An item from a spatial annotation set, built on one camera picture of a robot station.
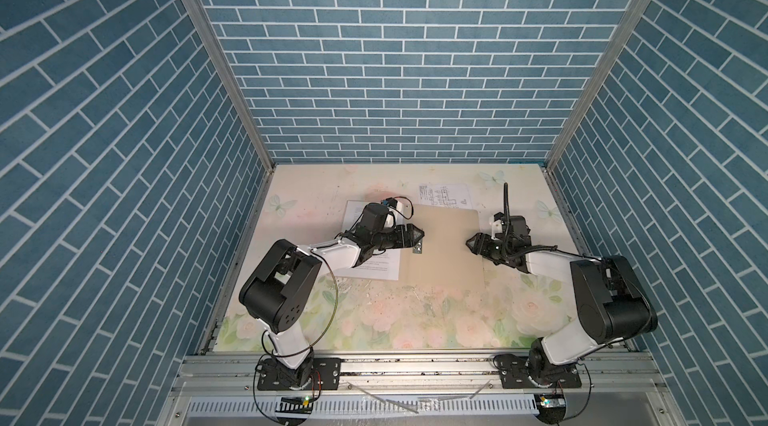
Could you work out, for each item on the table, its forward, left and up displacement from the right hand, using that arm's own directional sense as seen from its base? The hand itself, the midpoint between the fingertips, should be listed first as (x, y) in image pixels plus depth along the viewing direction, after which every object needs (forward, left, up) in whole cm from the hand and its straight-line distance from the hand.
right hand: (471, 241), depth 96 cm
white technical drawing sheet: (+21, +8, -2) cm, 23 cm away
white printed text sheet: (-10, +29, -2) cm, 31 cm away
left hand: (-3, +18, +7) cm, 20 cm away
